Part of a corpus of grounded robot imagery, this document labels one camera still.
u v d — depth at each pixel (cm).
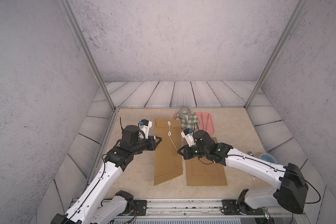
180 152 74
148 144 63
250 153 92
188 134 69
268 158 85
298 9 71
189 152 67
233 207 73
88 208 40
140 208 73
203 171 86
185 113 112
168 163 79
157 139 71
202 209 74
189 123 109
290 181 41
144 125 65
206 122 110
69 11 72
